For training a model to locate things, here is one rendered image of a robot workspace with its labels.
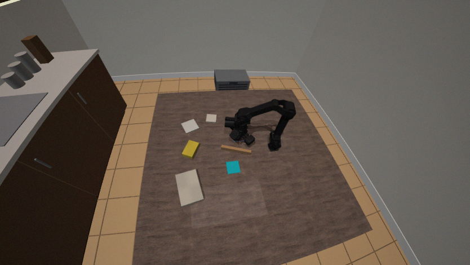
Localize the yellow box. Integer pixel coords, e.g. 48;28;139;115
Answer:
182;140;199;159

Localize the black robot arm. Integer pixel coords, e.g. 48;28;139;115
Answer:
225;99;296;152

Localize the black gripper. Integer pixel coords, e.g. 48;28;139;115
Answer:
235;125;255;145

